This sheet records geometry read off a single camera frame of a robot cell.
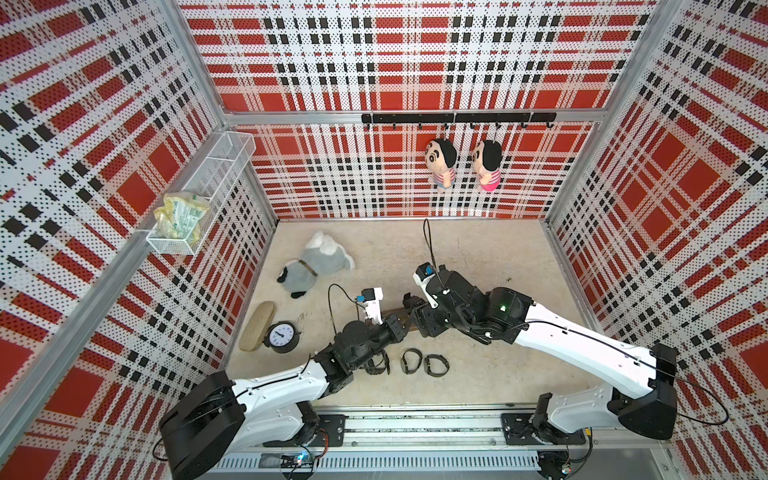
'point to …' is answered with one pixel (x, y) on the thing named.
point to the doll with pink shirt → (487, 161)
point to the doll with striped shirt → (440, 159)
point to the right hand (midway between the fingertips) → (428, 312)
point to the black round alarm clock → (282, 337)
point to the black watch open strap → (404, 362)
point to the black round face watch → (428, 369)
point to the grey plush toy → (322, 256)
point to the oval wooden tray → (259, 321)
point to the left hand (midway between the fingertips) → (422, 311)
